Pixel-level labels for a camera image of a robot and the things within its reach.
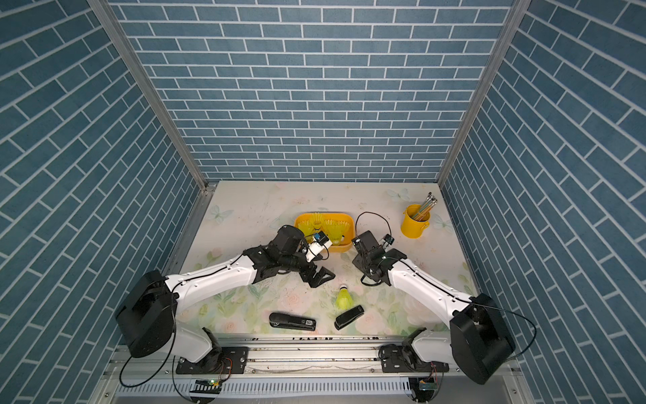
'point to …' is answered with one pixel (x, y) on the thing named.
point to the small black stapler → (347, 316)
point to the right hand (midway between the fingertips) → (361, 264)
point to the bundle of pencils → (428, 204)
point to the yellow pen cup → (415, 220)
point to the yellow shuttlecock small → (336, 229)
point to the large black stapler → (283, 320)
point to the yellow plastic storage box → (349, 239)
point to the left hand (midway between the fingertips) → (332, 270)
